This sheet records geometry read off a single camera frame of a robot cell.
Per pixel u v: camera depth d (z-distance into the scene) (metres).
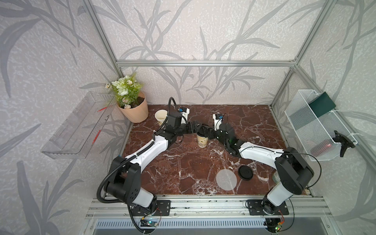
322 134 0.62
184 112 0.76
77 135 0.67
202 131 0.82
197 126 0.75
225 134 0.65
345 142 0.55
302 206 0.76
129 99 0.99
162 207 0.73
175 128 0.66
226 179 0.85
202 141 0.89
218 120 0.74
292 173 0.45
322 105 0.72
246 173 0.85
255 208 0.73
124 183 0.43
